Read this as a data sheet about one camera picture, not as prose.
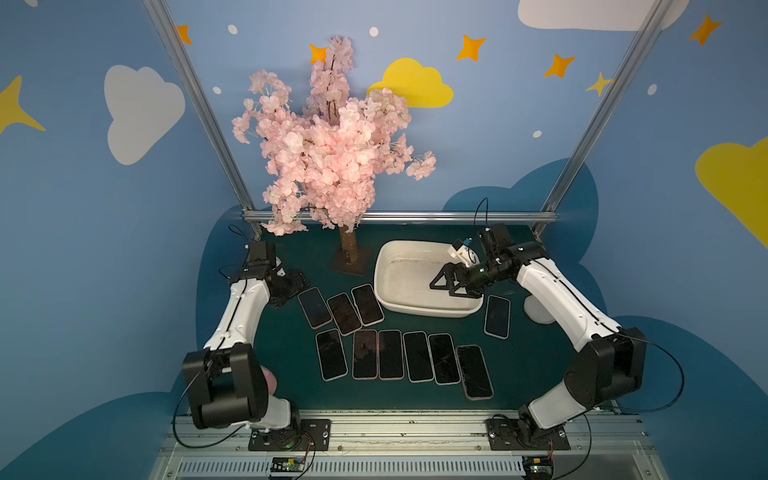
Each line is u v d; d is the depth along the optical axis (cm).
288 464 72
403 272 108
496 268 61
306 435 73
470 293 73
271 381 81
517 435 73
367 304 100
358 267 110
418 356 90
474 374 84
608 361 43
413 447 74
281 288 81
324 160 57
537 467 73
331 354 87
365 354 143
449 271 71
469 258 72
